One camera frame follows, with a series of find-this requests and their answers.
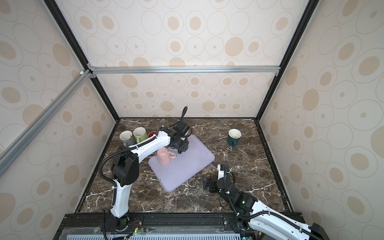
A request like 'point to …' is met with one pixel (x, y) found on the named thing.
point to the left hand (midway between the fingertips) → (187, 144)
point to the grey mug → (126, 137)
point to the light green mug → (140, 133)
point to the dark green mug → (233, 136)
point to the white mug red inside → (151, 134)
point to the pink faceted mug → (164, 155)
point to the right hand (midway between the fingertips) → (209, 177)
